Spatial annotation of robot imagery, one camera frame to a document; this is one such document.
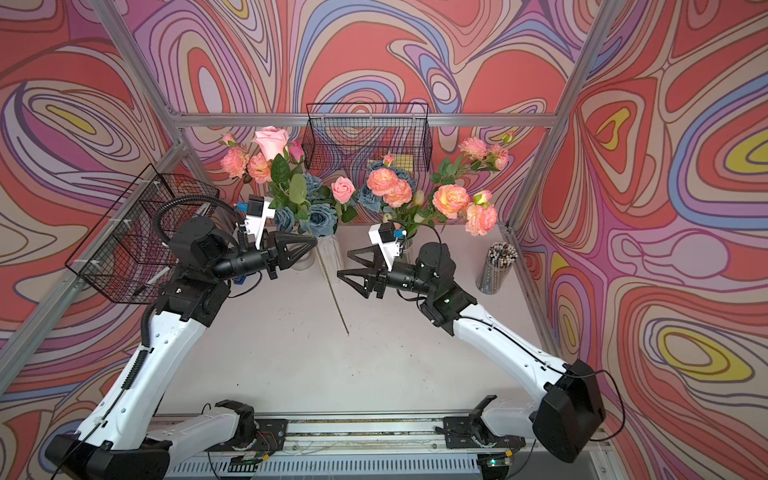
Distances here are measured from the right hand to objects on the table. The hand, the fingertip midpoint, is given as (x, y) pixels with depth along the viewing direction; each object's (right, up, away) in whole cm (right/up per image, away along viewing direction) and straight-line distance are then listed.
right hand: (344, 272), depth 63 cm
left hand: (-5, +5, -5) cm, 9 cm away
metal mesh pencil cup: (+43, -2, +30) cm, 52 cm away
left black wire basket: (-55, +3, +7) cm, 55 cm away
